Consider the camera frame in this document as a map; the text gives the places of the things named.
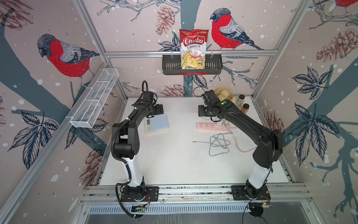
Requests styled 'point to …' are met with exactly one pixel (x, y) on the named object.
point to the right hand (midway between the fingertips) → (202, 110)
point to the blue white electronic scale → (157, 123)
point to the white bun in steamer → (224, 94)
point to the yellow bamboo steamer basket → (218, 91)
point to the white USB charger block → (219, 124)
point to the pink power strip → (212, 127)
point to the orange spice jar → (245, 108)
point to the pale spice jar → (240, 100)
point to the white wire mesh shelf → (92, 101)
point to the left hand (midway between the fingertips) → (161, 107)
